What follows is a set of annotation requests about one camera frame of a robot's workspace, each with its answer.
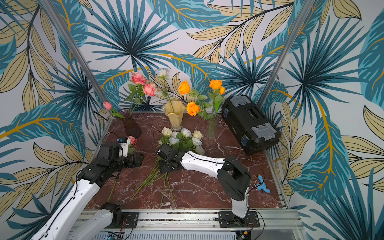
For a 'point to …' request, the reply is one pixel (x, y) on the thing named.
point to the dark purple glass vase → (131, 127)
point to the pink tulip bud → (108, 106)
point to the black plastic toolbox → (252, 128)
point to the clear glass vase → (213, 127)
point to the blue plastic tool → (262, 186)
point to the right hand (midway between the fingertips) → (164, 167)
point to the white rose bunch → (181, 140)
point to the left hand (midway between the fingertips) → (136, 158)
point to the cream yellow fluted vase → (174, 109)
